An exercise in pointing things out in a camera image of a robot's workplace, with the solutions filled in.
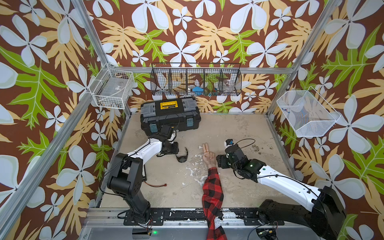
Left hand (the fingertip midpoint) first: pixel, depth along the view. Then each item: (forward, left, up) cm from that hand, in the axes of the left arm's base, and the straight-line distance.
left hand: (176, 148), depth 93 cm
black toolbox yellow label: (+20, -2, +10) cm, 23 cm away
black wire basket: (+38, -22, +24) cm, 51 cm away
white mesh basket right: (+9, -75, +21) cm, 78 cm away
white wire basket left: (+24, +38, +28) cm, 52 cm away
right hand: (-9, -26, +5) cm, 27 cm away
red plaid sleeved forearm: (-29, -21, -3) cm, 35 cm away
